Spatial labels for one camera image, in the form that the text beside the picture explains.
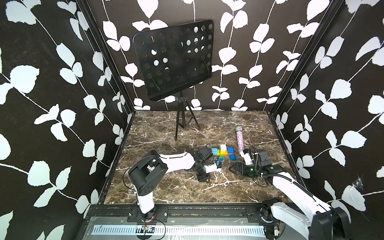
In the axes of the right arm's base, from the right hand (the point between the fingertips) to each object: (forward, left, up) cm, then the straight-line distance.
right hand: (233, 167), depth 83 cm
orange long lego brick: (+7, +3, +1) cm, 8 cm away
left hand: (-3, +14, -6) cm, 16 cm away
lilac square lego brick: (+8, +6, +8) cm, 13 cm away
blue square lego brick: (-1, +10, +6) cm, 11 cm away
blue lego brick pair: (+9, +1, +4) cm, 10 cm away
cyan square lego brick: (+8, +11, +4) cm, 14 cm away
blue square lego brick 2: (+9, -2, -5) cm, 11 cm away
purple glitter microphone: (+20, -8, -5) cm, 22 cm away
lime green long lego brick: (+6, +6, +1) cm, 9 cm away
